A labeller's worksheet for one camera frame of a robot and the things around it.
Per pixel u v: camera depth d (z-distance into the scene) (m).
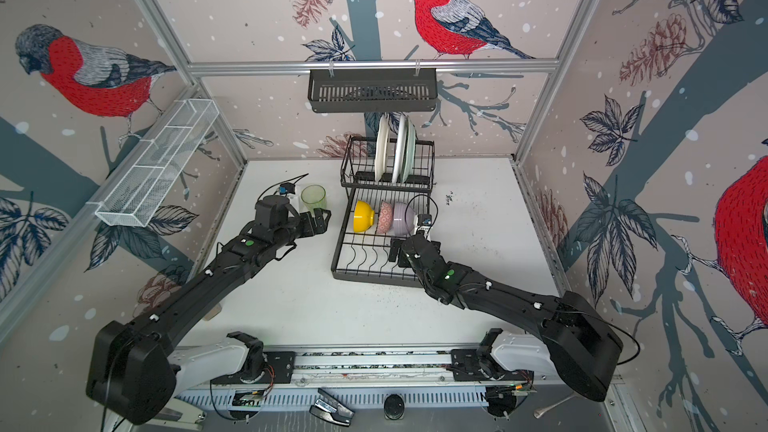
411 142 0.77
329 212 0.81
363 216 0.94
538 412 0.68
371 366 0.75
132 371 0.39
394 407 0.60
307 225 0.73
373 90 1.07
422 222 0.73
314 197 1.06
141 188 0.73
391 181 0.82
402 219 0.90
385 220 0.90
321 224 0.74
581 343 0.41
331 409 0.67
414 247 0.60
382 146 0.77
